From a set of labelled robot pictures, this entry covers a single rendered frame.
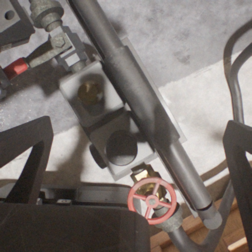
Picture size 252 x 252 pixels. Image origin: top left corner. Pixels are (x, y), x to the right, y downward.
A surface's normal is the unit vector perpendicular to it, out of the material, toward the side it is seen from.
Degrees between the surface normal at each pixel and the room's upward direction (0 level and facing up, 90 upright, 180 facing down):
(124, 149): 0
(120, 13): 0
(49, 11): 81
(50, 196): 0
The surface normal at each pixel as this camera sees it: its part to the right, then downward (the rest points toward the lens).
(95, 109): -0.03, 0.09
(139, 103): -0.40, 0.30
